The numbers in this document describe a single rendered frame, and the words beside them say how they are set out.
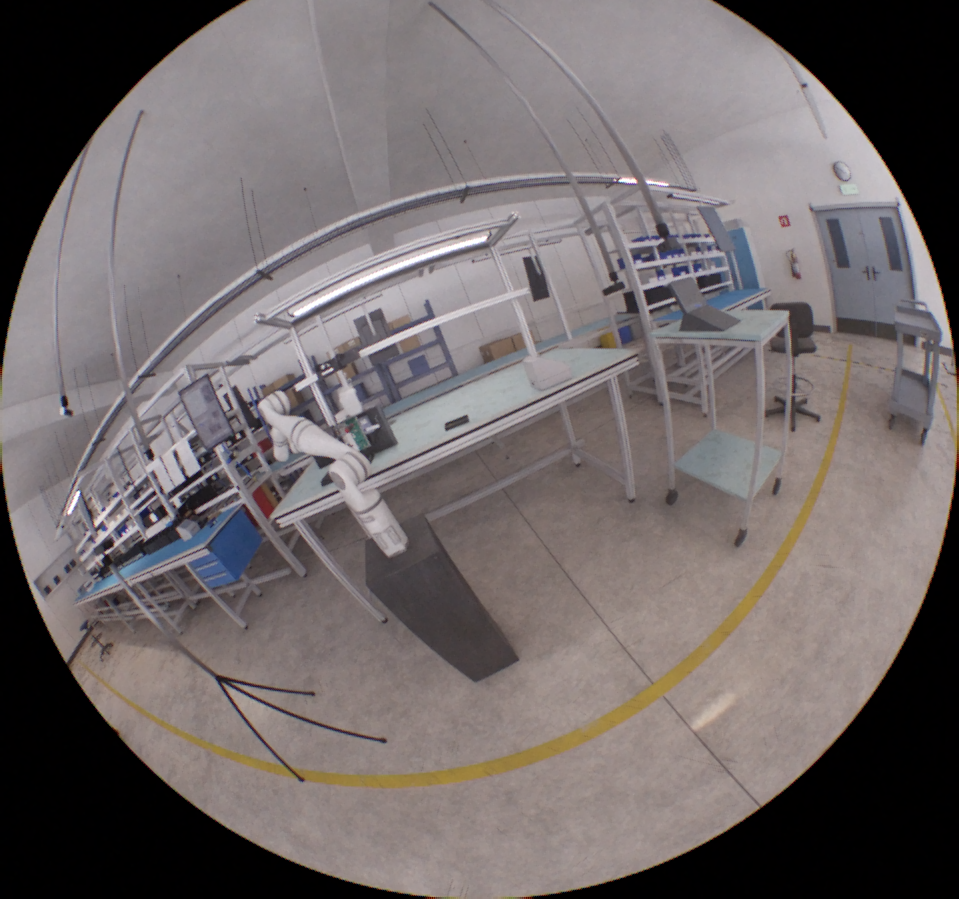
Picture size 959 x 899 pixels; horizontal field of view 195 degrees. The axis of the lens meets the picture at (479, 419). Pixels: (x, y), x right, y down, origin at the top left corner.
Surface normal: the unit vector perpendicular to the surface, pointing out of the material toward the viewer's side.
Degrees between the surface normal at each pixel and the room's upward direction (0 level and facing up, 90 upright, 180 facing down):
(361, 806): 0
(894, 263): 90
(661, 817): 0
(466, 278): 90
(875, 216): 90
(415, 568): 90
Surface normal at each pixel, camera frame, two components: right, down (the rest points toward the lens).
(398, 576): 0.35, 0.17
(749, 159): -0.90, 0.41
